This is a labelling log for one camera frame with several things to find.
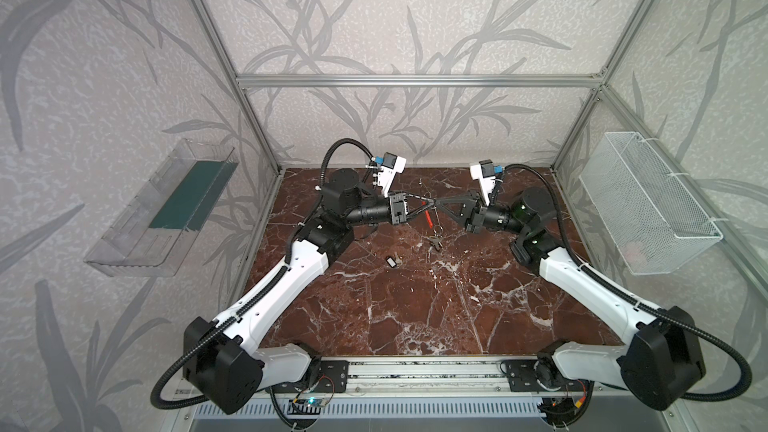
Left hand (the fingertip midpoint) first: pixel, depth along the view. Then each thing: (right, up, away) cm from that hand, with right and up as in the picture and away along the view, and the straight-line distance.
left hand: (434, 201), depth 61 cm
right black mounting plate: (+23, -44, +12) cm, 51 cm away
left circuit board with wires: (-30, -50, +11) cm, 60 cm away
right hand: (+1, +1, +3) cm, 4 cm away
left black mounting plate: (-24, -44, +12) cm, 51 cm away
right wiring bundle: (+33, -53, +12) cm, 63 cm away
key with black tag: (-9, -20, +33) cm, 40 cm away
